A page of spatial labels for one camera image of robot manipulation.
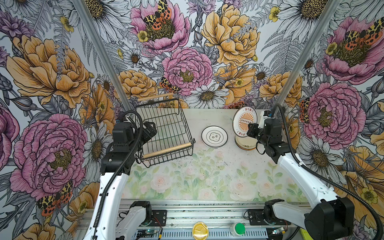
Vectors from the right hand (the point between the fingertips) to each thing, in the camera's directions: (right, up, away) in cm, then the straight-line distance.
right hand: (248, 128), depth 81 cm
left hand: (-49, -2, -11) cm, 51 cm away
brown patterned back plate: (-1, +7, +6) cm, 9 cm away
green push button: (-9, -41, -18) cm, 46 cm away
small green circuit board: (-51, -48, -10) cm, 71 cm away
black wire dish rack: (-43, -9, +19) cm, 48 cm away
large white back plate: (-15, -6, +22) cm, 27 cm away
